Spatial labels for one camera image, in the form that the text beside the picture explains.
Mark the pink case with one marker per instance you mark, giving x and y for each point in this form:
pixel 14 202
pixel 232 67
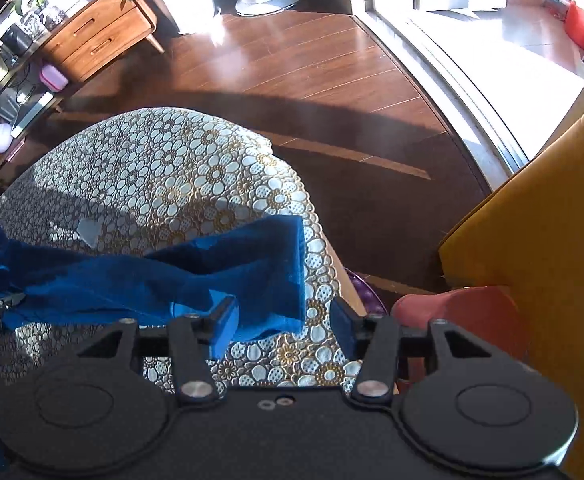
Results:
pixel 54 77

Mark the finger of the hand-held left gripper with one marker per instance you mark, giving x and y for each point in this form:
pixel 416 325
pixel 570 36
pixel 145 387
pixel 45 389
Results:
pixel 9 301

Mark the wooden TV cabinet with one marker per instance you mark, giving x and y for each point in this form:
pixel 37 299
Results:
pixel 96 35

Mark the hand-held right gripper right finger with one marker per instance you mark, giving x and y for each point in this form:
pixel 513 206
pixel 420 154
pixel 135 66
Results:
pixel 347 330

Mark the floral lace tablecloth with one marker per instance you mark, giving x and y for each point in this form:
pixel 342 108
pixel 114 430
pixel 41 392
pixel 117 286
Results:
pixel 171 175

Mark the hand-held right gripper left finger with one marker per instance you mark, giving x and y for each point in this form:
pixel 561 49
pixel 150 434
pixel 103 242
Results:
pixel 221 330

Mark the yellow upholstered chair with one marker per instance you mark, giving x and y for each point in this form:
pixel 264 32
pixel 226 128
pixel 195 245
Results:
pixel 547 260

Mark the blue shirt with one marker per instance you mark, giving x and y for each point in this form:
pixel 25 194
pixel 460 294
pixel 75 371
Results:
pixel 121 280

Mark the black box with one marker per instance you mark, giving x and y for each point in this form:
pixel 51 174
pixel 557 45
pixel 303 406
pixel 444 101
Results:
pixel 15 40

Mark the salmon seat cushion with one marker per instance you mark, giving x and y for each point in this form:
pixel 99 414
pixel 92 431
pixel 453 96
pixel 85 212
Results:
pixel 462 310

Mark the small potted plant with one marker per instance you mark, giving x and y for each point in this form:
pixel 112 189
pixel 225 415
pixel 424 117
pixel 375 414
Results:
pixel 39 2

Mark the clear plastic piece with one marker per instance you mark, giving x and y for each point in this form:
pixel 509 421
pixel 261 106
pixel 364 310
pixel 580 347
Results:
pixel 90 232

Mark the purple round object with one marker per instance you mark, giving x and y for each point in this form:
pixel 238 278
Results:
pixel 367 292

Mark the sliding door track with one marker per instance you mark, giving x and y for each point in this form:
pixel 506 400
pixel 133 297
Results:
pixel 447 85

